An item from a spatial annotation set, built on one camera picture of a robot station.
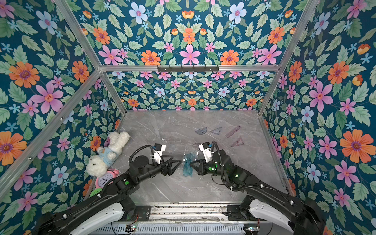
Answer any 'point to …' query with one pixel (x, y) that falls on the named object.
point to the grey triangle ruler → (217, 130)
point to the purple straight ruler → (233, 131)
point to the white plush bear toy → (97, 166)
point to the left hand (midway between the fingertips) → (178, 160)
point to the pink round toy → (101, 181)
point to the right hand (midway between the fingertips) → (191, 161)
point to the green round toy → (95, 192)
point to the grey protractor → (201, 131)
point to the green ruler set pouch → (188, 157)
